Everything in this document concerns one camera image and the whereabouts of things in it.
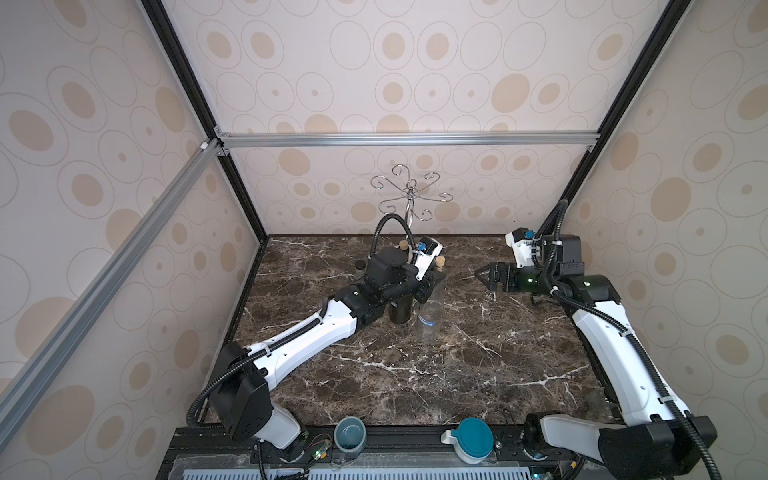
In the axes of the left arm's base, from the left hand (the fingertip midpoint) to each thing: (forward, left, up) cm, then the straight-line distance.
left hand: (452, 272), depth 70 cm
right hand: (+3, -14, -4) cm, 15 cm away
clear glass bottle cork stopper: (+6, +1, -30) cm, 30 cm away
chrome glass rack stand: (+30, +9, +2) cm, 31 cm away
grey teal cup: (-29, +24, -30) cm, 48 cm away
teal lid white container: (-31, -5, -24) cm, 39 cm away
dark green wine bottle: (+5, +11, -27) cm, 30 cm away
